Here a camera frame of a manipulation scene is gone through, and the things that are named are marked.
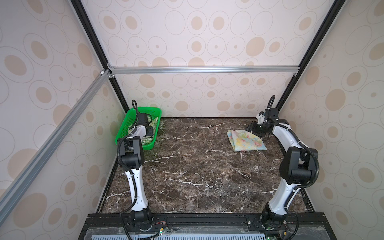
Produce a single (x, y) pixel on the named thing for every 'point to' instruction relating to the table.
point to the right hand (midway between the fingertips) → (249, 128)
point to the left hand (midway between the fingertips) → (148, 126)
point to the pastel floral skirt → (245, 140)
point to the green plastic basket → (129, 119)
